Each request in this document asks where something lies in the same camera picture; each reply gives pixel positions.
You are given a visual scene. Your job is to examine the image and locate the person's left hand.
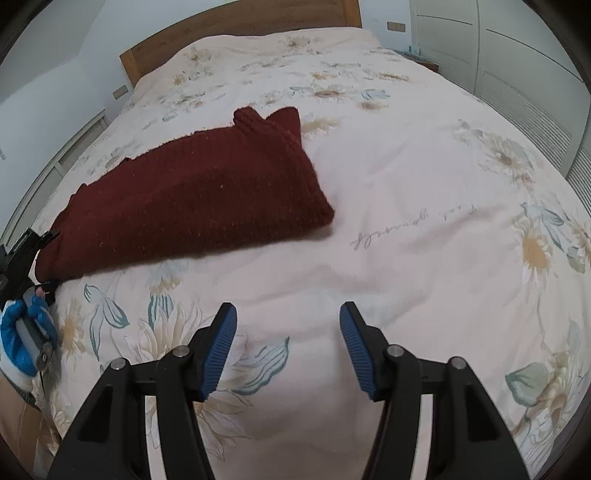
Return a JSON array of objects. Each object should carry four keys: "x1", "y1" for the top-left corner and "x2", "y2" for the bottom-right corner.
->
[{"x1": 0, "y1": 288, "x2": 59, "y2": 380}]

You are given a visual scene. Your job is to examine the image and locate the bed with floral duvet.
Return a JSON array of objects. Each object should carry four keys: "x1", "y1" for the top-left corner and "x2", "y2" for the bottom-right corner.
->
[{"x1": 0, "y1": 30, "x2": 591, "y2": 480}]

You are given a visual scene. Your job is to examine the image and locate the white wardrobe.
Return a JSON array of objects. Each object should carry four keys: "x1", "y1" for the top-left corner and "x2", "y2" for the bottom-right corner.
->
[{"x1": 409, "y1": 0, "x2": 591, "y2": 188}]

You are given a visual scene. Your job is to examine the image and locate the dark red knit sweater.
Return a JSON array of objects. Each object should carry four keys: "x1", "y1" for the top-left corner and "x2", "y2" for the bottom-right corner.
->
[{"x1": 34, "y1": 106, "x2": 336, "y2": 284}]

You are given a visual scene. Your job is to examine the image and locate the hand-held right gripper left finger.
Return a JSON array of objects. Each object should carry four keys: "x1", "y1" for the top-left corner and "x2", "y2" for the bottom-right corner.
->
[{"x1": 46, "y1": 302, "x2": 238, "y2": 480}]

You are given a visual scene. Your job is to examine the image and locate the white louvered low cabinet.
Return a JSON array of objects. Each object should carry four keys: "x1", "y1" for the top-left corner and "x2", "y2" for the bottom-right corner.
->
[{"x1": 0, "y1": 111, "x2": 110, "y2": 236}]

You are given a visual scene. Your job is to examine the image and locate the person's left forearm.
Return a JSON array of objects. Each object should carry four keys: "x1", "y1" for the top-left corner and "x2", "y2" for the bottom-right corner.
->
[{"x1": 0, "y1": 369, "x2": 51, "y2": 464}]

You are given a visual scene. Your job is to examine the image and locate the wooden headboard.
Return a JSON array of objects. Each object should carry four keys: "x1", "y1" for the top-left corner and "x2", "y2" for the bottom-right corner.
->
[{"x1": 119, "y1": 0, "x2": 362, "y2": 88}]

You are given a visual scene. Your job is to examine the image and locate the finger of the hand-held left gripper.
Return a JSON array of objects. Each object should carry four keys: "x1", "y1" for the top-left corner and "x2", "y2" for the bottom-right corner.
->
[{"x1": 0, "y1": 228, "x2": 61, "y2": 298}]

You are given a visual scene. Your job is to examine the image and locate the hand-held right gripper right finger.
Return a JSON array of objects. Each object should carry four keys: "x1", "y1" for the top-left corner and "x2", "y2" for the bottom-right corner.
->
[{"x1": 339, "y1": 301, "x2": 532, "y2": 480}]

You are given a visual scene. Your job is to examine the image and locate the wooden nightstand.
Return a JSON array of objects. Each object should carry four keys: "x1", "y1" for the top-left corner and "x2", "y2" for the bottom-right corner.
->
[{"x1": 406, "y1": 46, "x2": 440, "y2": 73}]

